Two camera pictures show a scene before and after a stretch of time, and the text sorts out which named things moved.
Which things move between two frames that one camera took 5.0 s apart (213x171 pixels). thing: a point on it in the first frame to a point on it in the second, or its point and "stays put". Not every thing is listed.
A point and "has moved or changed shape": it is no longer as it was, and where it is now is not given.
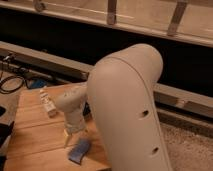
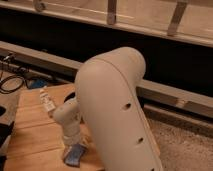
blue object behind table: x=38 y=83 stays put
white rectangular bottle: x=47 y=103 stays put
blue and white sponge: x=79 y=151 has moved or changed shape
